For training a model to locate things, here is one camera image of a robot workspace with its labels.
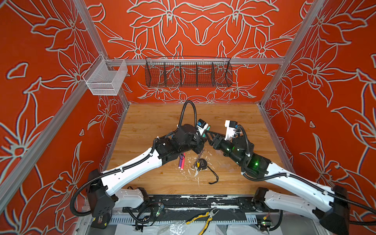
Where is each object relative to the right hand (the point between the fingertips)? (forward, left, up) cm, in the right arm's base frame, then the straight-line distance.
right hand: (204, 132), depth 67 cm
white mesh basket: (+44, +62, +2) cm, 76 cm away
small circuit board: (-33, -29, -30) cm, 53 cm away
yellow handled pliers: (-29, -3, -28) cm, 40 cm away
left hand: (0, -1, -4) cm, 4 cm away
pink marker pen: (-4, +11, -28) cm, 31 cm away
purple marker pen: (+1, +13, -29) cm, 32 cm away
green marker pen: (-1, 0, -1) cm, 1 cm away
